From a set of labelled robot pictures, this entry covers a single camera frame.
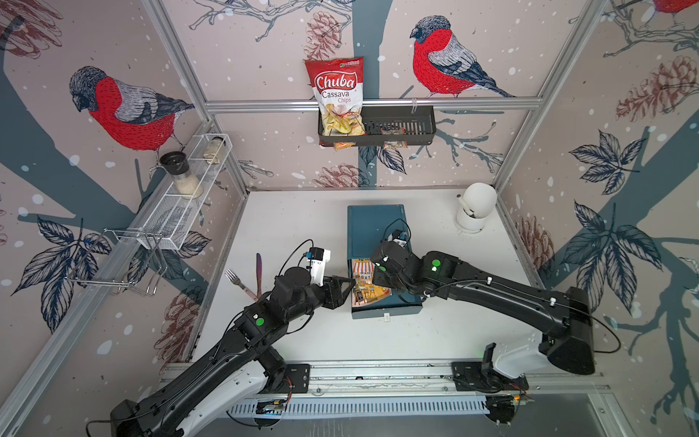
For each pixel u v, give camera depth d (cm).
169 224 72
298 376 73
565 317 41
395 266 54
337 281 63
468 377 73
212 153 84
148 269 71
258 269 95
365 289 73
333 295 61
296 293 53
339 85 81
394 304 69
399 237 67
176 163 68
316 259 63
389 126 107
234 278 94
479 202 102
